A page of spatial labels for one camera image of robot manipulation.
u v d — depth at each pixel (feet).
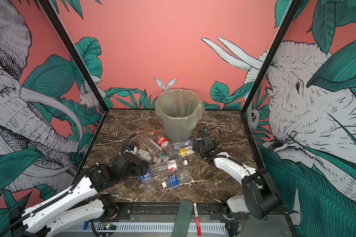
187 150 3.03
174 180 2.61
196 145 2.69
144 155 2.90
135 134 3.52
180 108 3.44
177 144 3.15
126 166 1.84
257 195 1.39
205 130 2.57
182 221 2.33
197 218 2.36
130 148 2.20
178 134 3.34
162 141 3.12
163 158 2.95
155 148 3.21
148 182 2.74
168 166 2.75
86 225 2.27
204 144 2.20
